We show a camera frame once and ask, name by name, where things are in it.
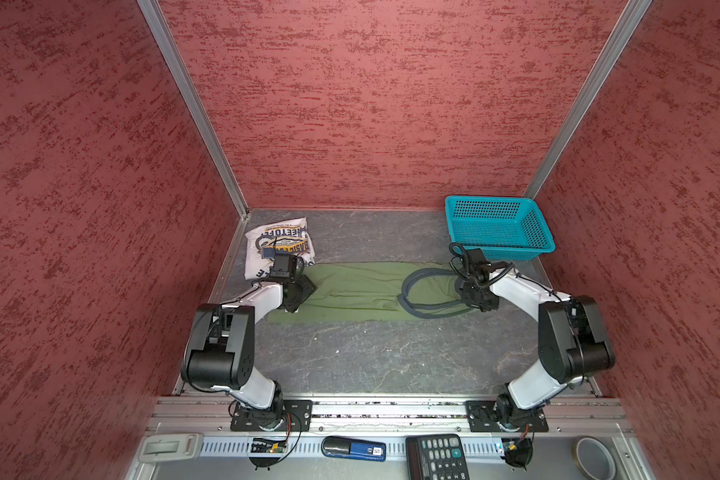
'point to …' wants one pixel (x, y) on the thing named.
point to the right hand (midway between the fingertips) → (475, 306)
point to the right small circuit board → (518, 452)
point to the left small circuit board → (264, 445)
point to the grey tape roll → (593, 458)
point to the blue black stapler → (340, 448)
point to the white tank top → (290, 237)
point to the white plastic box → (166, 447)
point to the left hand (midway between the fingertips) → (309, 296)
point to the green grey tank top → (371, 291)
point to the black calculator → (436, 457)
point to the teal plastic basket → (507, 228)
